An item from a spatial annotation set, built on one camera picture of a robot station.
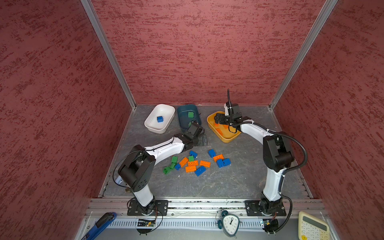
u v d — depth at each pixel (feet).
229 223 2.19
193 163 2.93
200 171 2.80
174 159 2.92
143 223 2.36
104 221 2.22
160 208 2.43
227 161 3.01
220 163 2.93
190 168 2.83
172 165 2.85
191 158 2.94
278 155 1.72
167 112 3.74
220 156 3.02
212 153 3.15
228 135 3.30
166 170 2.79
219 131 3.37
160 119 3.59
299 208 2.50
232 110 2.51
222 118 2.92
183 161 2.94
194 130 2.28
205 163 2.93
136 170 1.51
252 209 2.42
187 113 3.72
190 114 3.67
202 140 2.66
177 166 2.82
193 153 3.05
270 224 2.34
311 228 2.21
